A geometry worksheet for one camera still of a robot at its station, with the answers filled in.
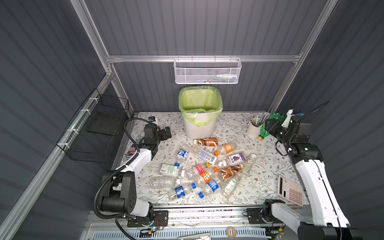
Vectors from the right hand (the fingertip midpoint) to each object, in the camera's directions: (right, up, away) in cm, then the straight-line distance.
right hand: (272, 123), depth 72 cm
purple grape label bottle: (-11, -21, +19) cm, 31 cm away
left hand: (-58, -3, +18) cm, 61 cm away
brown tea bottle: (-19, -27, +12) cm, 35 cm away
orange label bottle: (-31, -29, +11) cm, 44 cm away
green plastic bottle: (-6, -3, -3) cm, 7 cm away
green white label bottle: (-53, -27, +15) cm, 61 cm away
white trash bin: (-31, -4, +30) cm, 44 cm away
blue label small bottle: (-46, -20, +22) cm, 55 cm away
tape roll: (-19, -51, -1) cm, 54 cm away
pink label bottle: (-39, -28, +15) cm, 50 cm away
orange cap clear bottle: (-18, -16, +22) cm, 33 cm away
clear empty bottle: (-56, -33, +13) cm, 66 cm away
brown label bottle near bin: (-30, -11, +27) cm, 42 cm away
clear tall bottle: (-4, -25, +20) cm, 32 cm away
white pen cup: (+1, -3, +25) cm, 25 cm away
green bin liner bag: (-34, +18, +30) cm, 49 cm away
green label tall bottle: (-18, -34, +9) cm, 39 cm away
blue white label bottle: (-32, -19, +19) cm, 42 cm away
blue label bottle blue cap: (-29, -33, +7) cm, 44 cm away
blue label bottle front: (-45, -36, +5) cm, 58 cm away
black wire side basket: (-89, -4, +1) cm, 89 cm away
